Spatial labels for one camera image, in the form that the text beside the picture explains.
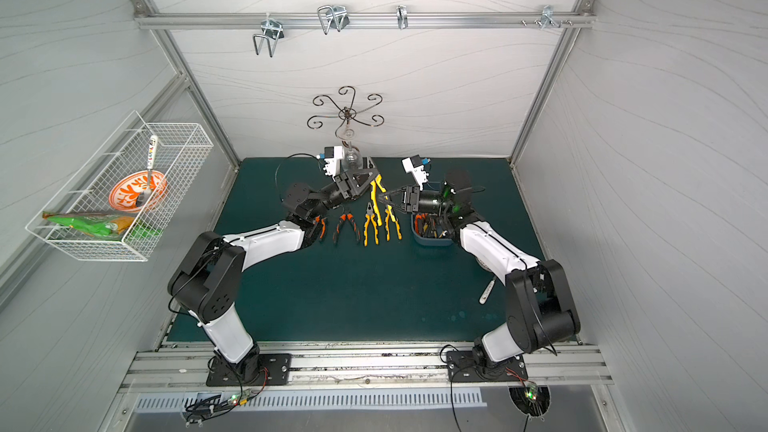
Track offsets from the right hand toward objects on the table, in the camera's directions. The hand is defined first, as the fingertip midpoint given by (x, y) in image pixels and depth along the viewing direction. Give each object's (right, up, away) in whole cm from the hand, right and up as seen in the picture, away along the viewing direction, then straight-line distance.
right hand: (379, 199), depth 73 cm
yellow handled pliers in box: (+16, -9, +26) cm, 32 cm away
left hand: (0, +5, -2) cm, 6 cm away
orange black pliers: (-13, -7, +29) cm, 32 cm away
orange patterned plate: (-58, +2, -6) cm, 58 cm away
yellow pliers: (0, +4, -1) cm, 4 cm away
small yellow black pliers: (-4, -7, +29) cm, 31 cm away
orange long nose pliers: (-14, -8, -1) cm, 16 cm away
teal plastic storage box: (+15, -15, +23) cm, 31 cm away
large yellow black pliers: (+2, -3, -1) cm, 4 cm away
